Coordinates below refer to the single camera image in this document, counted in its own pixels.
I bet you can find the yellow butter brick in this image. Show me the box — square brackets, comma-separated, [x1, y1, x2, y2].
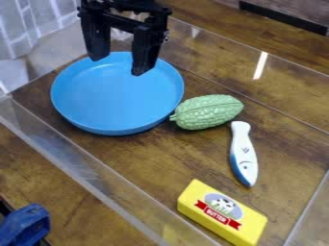
[178, 179, 267, 246]

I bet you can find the blue round tray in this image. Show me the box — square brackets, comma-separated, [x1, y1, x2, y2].
[49, 52, 184, 135]

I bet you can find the white patterned curtain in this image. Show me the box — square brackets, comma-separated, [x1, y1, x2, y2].
[0, 0, 81, 61]

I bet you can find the white blue toy fish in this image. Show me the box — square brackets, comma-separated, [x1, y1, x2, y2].
[230, 121, 258, 187]

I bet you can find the green bitter gourd toy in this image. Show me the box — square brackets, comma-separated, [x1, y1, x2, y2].
[170, 94, 244, 130]

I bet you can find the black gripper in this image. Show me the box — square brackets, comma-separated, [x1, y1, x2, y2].
[77, 0, 172, 76]

